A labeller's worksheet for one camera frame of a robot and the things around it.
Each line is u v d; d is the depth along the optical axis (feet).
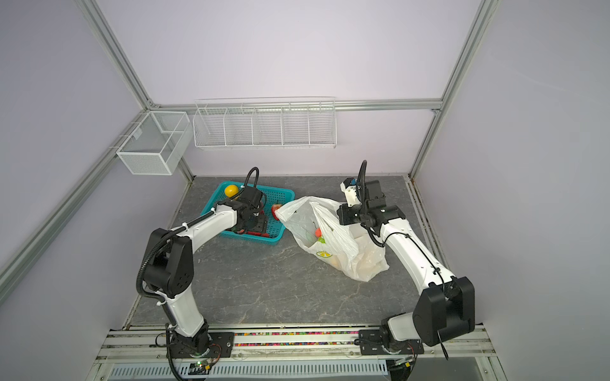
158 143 3.24
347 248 2.42
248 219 2.36
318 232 3.24
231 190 3.34
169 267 1.61
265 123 3.18
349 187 2.40
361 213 2.23
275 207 3.37
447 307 1.36
